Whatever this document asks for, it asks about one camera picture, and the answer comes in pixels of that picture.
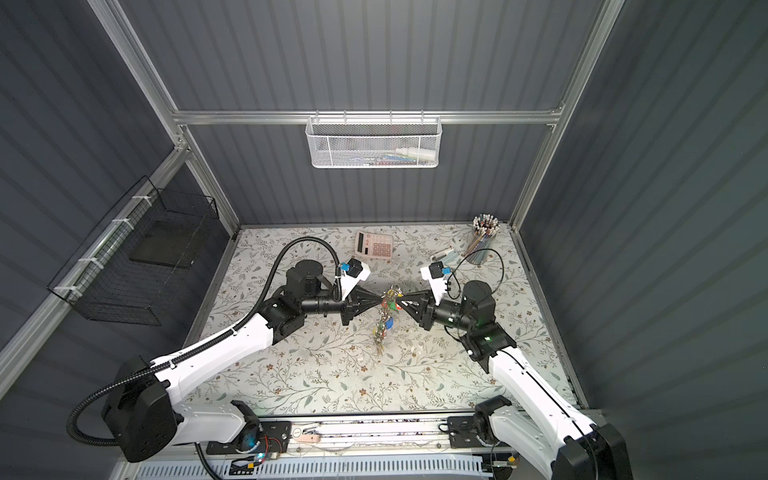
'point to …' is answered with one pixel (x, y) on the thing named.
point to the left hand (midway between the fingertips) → (382, 298)
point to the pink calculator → (374, 244)
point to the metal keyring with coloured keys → (390, 303)
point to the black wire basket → (130, 268)
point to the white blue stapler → (446, 256)
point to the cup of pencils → (484, 225)
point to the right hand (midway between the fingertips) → (403, 304)
